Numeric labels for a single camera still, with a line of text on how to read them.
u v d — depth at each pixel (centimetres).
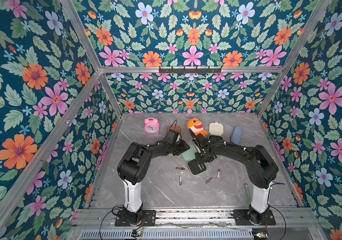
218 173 88
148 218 74
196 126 101
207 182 85
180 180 86
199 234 77
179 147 88
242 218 72
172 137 80
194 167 91
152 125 102
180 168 91
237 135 105
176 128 108
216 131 109
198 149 75
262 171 49
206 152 69
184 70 91
